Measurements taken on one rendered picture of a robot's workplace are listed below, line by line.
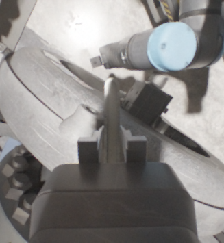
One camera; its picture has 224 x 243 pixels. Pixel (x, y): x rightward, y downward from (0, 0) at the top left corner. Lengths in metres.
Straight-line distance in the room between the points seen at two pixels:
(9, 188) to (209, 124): 1.30
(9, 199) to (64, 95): 0.38
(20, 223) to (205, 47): 0.60
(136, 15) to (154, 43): 0.86
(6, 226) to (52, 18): 1.05
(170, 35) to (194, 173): 0.24
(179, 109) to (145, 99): 0.94
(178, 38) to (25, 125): 0.31
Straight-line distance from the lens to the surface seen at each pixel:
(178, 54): 0.38
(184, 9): 0.49
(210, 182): 0.33
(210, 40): 0.48
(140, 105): 0.40
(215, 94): 1.44
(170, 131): 0.39
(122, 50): 0.46
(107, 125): 0.16
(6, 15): 1.31
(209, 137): 1.52
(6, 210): 0.55
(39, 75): 0.31
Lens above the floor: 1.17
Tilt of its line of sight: 72 degrees down
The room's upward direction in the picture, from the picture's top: 167 degrees clockwise
